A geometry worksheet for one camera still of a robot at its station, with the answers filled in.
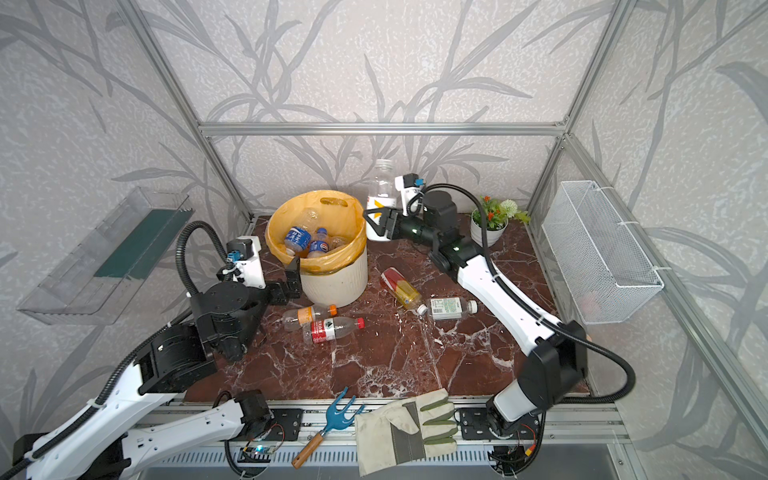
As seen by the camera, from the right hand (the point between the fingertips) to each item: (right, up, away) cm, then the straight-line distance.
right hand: (373, 207), depth 70 cm
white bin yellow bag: (-9, -17, +7) cm, 21 cm away
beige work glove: (+8, -55, +2) cm, 55 cm away
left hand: (-17, -10, -9) cm, 22 cm away
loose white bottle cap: (+13, -29, +21) cm, 38 cm away
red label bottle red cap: (-14, -33, +15) cm, 39 cm away
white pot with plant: (+39, +1, +30) cm, 49 cm away
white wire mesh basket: (+50, -14, -8) cm, 52 cm away
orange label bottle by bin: (-25, -31, +17) cm, 43 cm away
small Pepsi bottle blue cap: (-17, -10, +15) cm, 25 cm away
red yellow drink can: (+4, -21, +24) cm, 32 cm away
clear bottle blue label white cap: (-22, -7, +13) cm, 27 cm away
